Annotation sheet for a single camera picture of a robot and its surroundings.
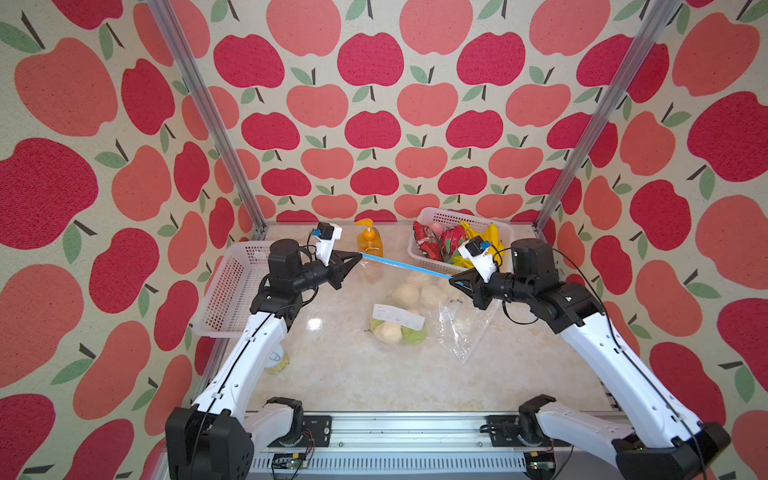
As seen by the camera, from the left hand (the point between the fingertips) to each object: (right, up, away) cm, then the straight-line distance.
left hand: (360, 260), depth 72 cm
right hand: (+23, -6, -2) cm, 24 cm away
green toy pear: (+14, -21, +10) cm, 28 cm away
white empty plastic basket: (-45, -11, +26) cm, 53 cm away
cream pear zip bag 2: (+19, -8, +28) cm, 34 cm away
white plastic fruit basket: (+24, +16, +42) cm, 51 cm away
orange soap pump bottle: (+2, +6, +19) cm, 20 cm away
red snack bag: (+21, +5, +29) cm, 36 cm away
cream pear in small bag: (+7, -20, +11) cm, 24 cm away
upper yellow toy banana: (+44, +8, +32) cm, 55 cm away
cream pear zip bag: (+21, -12, +22) cm, 33 cm away
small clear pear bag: (+10, -15, +6) cm, 19 cm away
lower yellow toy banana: (+39, +9, +39) cm, 56 cm away
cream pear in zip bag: (+13, -12, +24) cm, 30 cm away
